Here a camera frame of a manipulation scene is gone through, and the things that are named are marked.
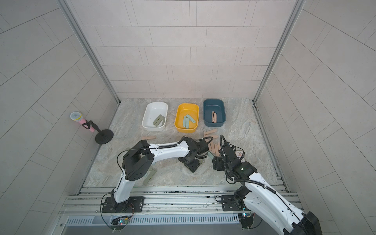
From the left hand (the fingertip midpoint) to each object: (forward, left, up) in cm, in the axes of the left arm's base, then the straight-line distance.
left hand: (192, 167), depth 87 cm
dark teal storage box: (+45, -18, +6) cm, 49 cm away
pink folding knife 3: (+23, -12, +4) cm, 26 cm away
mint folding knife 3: (+34, +2, +5) cm, 34 cm away
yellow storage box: (+40, +8, +5) cm, 42 cm away
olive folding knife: (+31, +25, +5) cm, 40 cm away
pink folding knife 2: (+18, +32, +2) cm, 37 cm away
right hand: (0, -14, +8) cm, 16 cm away
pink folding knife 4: (+4, -10, +17) cm, 20 cm away
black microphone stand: (+18, +58, +4) cm, 61 cm away
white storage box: (+41, +30, +5) cm, 51 cm away
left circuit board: (-26, +33, +5) cm, 42 cm away
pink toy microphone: (+17, +61, +26) cm, 69 cm away
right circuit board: (-25, -26, +2) cm, 36 cm away
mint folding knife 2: (+29, +4, +5) cm, 30 cm away
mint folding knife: (+31, +6, +4) cm, 32 cm away
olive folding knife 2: (+31, +25, +5) cm, 40 cm away
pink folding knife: (+35, -14, +5) cm, 38 cm away
